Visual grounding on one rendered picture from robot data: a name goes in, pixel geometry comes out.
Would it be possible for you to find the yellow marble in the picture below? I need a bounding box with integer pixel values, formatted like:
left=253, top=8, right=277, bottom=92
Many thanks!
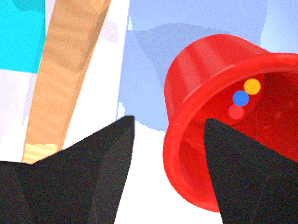
left=243, top=79, right=261, bottom=95

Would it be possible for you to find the blue marble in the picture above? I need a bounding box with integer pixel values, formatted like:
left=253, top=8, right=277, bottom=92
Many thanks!
left=233, top=91, right=249, bottom=105

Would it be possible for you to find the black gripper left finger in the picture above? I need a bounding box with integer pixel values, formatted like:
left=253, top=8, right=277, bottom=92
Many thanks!
left=0, top=115, right=134, bottom=224

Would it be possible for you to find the red plastic cup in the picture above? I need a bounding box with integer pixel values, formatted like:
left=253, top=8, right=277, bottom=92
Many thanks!
left=162, top=34, right=298, bottom=213

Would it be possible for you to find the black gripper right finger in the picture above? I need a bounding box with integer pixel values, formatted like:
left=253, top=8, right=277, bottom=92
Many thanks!
left=204, top=117, right=298, bottom=224

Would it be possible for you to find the red marble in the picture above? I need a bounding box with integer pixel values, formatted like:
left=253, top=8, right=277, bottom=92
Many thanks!
left=227, top=104, right=243, bottom=120

